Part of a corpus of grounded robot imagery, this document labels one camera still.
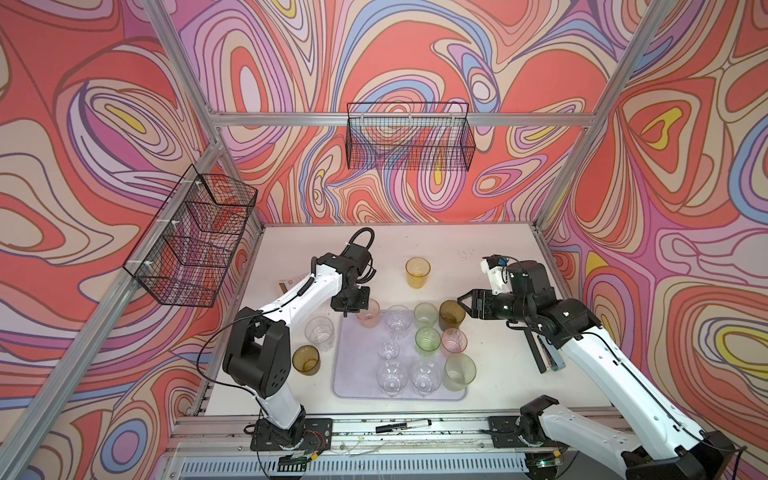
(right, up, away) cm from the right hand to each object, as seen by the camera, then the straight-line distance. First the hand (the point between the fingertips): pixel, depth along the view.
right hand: (470, 308), depth 74 cm
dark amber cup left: (-44, -17, +10) cm, 48 cm away
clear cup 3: (-18, -7, +16) cm, 25 cm away
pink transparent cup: (-1, -12, +13) cm, 18 cm away
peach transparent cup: (-26, -6, +15) cm, 30 cm away
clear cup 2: (-20, -21, +8) cm, 30 cm away
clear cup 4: (-42, -10, +16) cm, 46 cm away
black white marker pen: (-17, -30, 0) cm, 34 cm away
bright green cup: (-9, -13, +14) cm, 21 cm away
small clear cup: (-21, -14, +12) cm, 28 cm away
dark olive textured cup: (-1, -5, +16) cm, 17 cm away
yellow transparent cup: (-11, +8, +27) cm, 30 cm away
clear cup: (-10, -21, +8) cm, 25 cm away
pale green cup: (-9, -6, +17) cm, 20 cm away
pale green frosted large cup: (-1, -19, +8) cm, 21 cm away
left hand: (-28, -2, +13) cm, 31 cm away
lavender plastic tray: (-25, -18, +10) cm, 32 cm away
